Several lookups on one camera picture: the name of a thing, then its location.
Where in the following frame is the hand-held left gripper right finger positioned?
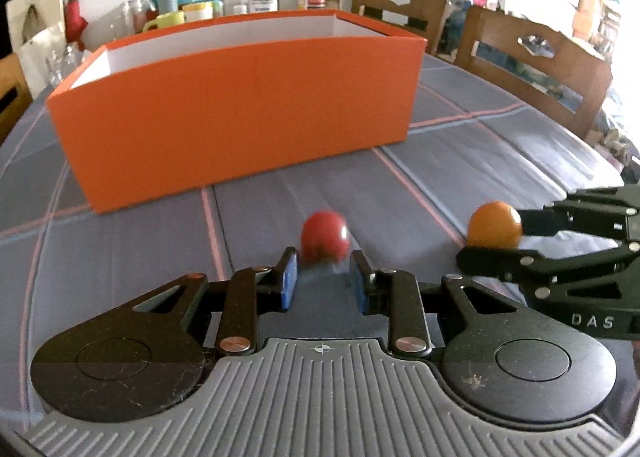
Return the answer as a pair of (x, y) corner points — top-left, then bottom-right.
(349, 249), (507, 359)

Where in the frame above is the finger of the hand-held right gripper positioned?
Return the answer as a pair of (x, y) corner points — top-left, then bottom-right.
(519, 186), (640, 241)
(456, 244), (640, 299)

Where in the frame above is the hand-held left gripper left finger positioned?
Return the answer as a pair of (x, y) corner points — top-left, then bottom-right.
(132, 247), (300, 358)

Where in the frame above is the small orange mandarin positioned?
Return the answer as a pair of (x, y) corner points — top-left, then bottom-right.
(467, 202), (524, 248)

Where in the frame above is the red tomato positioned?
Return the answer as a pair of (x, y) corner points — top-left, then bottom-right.
(300, 210), (352, 269)

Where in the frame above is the orange cardboard box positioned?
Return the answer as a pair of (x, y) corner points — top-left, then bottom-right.
(46, 8), (427, 215)

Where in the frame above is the wooden chair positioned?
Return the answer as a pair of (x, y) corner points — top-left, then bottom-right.
(454, 6), (614, 139)
(350, 0), (449, 56)
(0, 52), (34, 144)

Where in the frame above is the plaid blue-grey tablecloth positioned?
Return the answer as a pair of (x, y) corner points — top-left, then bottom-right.
(0, 50), (628, 418)

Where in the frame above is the yellow mug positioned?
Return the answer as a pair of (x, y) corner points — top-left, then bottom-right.
(142, 10), (186, 33)

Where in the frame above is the clear glass jar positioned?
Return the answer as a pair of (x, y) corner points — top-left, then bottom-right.
(45, 44), (84, 86)

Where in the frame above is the small white paper bag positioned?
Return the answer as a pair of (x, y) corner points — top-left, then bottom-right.
(17, 24), (69, 94)

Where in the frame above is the large white paper bag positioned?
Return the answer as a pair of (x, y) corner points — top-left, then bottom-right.
(6, 0), (67, 45)

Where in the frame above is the red umbrella black handle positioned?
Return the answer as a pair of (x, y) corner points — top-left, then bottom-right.
(52, 0), (89, 44)

